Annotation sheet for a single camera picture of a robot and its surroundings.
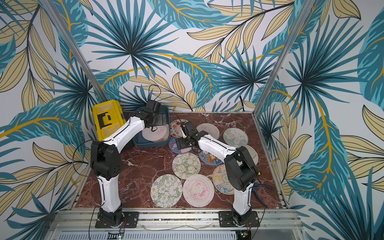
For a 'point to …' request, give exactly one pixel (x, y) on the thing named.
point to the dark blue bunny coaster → (173, 146)
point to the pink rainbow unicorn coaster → (157, 133)
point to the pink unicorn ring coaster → (198, 190)
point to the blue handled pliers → (254, 187)
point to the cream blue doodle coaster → (221, 180)
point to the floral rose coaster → (175, 129)
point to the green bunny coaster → (235, 137)
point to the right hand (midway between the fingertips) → (183, 141)
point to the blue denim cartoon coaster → (208, 158)
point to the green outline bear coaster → (186, 166)
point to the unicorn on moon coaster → (209, 128)
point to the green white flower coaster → (166, 191)
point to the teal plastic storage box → (163, 118)
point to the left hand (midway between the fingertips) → (156, 121)
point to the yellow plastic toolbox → (108, 116)
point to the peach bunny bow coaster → (167, 135)
